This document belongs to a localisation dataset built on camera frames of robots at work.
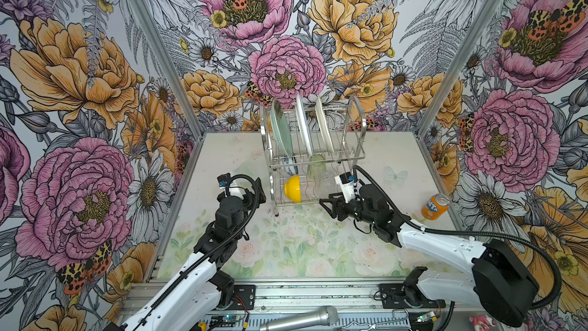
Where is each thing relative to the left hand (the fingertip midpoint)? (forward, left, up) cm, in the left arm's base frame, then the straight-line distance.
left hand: (248, 188), depth 79 cm
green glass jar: (+13, -24, -8) cm, 29 cm away
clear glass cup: (+6, -24, -10) cm, 27 cm away
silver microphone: (-35, -24, -14) cm, 45 cm away
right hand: (-4, -27, -5) cm, 27 cm away
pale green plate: (+19, -11, +10) cm, 24 cm away
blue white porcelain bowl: (+14, -14, -5) cm, 20 cm away
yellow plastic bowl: (+4, -15, -7) cm, 17 cm away
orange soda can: (-3, -67, -9) cm, 68 cm away
